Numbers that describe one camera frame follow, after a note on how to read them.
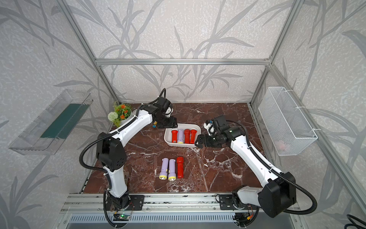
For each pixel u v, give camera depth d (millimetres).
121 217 707
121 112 956
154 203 753
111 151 486
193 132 988
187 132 990
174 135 990
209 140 684
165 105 722
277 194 390
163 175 801
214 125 649
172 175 800
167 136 980
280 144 727
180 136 963
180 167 843
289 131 601
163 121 751
